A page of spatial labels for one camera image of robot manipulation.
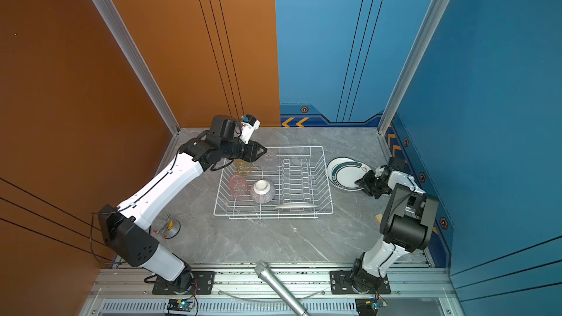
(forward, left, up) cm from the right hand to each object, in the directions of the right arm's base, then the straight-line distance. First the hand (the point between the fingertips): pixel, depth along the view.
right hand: (357, 182), depth 93 cm
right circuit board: (-43, +4, -7) cm, 43 cm away
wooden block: (-14, -6, -4) cm, 16 cm away
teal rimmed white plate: (+9, +4, -3) cm, 11 cm away
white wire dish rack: (-1, +30, +1) cm, 30 cm away
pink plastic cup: (-1, +51, 0) cm, 51 cm away
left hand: (+1, +38, +23) cm, 45 cm away
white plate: (-15, +27, +9) cm, 32 cm away
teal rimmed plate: (0, +3, -1) cm, 3 cm away
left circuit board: (-43, +65, -5) cm, 77 cm away
